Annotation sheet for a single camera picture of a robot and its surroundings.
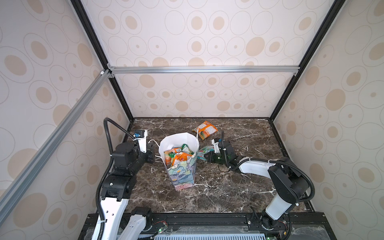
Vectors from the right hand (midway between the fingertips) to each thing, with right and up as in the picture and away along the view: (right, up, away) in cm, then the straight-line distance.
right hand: (204, 155), depth 90 cm
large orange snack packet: (-16, -1, -16) cm, 23 cm away
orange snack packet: (+2, +16, +19) cm, 25 cm away
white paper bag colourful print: (-11, -6, -18) cm, 22 cm away
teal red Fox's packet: (0, +3, +2) cm, 3 cm away
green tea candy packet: (-11, +4, -3) cm, 13 cm away
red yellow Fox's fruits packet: (-19, +2, -12) cm, 23 cm away
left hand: (-23, +10, -24) cm, 34 cm away
